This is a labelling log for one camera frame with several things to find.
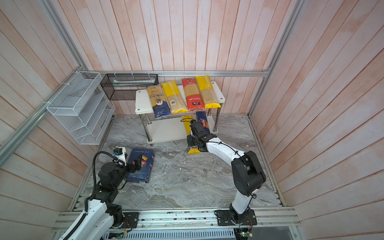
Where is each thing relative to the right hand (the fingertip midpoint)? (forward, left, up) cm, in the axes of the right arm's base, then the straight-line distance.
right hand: (191, 137), depth 93 cm
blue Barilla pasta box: (-24, +26, -4) cm, 35 cm away
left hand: (-16, +31, +3) cm, 35 cm away
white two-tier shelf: (+7, +23, -2) cm, 25 cm away
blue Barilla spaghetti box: (+20, -8, -2) cm, 21 cm away
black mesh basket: (+33, +49, +14) cm, 61 cm away
